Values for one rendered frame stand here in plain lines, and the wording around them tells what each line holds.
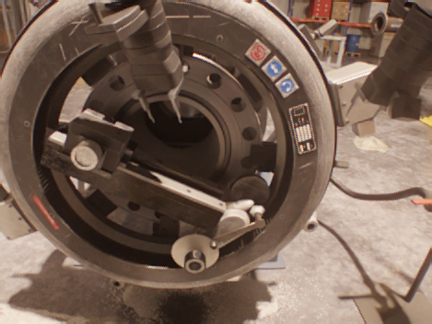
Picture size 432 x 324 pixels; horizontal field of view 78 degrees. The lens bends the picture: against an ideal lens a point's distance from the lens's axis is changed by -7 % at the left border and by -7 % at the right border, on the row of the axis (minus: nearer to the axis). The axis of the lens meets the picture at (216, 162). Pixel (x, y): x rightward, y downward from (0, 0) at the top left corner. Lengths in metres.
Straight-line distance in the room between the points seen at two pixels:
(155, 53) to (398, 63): 0.34
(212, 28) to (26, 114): 0.38
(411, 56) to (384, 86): 0.05
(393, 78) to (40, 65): 0.57
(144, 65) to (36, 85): 0.23
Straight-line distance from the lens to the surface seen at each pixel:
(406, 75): 0.47
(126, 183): 0.60
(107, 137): 0.51
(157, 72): 0.45
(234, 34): 0.52
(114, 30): 0.36
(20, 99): 0.64
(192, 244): 0.69
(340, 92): 0.62
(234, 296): 1.12
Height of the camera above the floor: 0.88
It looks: 26 degrees down
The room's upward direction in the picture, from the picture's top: 3 degrees clockwise
